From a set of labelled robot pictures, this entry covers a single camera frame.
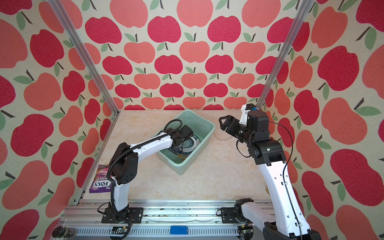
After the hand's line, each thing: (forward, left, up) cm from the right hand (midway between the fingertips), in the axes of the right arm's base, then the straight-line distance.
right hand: (229, 120), depth 66 cm
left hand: (+4, +24, -30) cm, 39 cm away
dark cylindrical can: (-46, +68, -27) cm, 86 cm away
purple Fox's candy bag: (-23, +67, -34) cm, 78 cm away
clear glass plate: (+21, -2, -38) cm, 43 cm away
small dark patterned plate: (+5, +20, -31) cm, 37 cm away
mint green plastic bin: (+16, +13, -24) cm, 32 cm away
